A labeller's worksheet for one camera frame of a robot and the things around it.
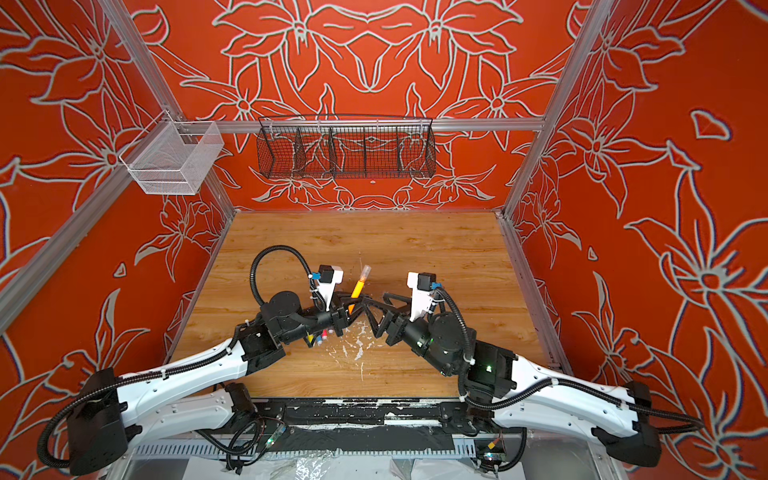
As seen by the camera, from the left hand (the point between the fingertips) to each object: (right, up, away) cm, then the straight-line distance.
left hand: (369, 298), depth 65 cm
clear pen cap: (0, +7, -2) cm, 7 cm away
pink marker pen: (-10, -7, -2) cm, 12 cm away
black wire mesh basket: (-10, +45, +35) cm, 58 cm away
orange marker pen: (-3, +1, -1) cm, 3 cm away
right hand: (0, +1, -7) cm, 7 cm away
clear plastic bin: (-64, +39, +27) cm, 80 cm away
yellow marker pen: (-13, -8, -2) cm, 15 cm away
